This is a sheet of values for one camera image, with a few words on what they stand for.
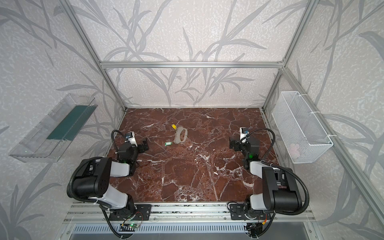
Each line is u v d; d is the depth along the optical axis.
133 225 0.70
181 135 1.05
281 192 0.44
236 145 0.83
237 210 0.74
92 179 0.46
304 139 0.61
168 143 1.00
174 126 1.09
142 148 0.85
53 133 0.66
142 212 0.73
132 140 0.82
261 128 1.13
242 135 0.79
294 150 0.72
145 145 0.87
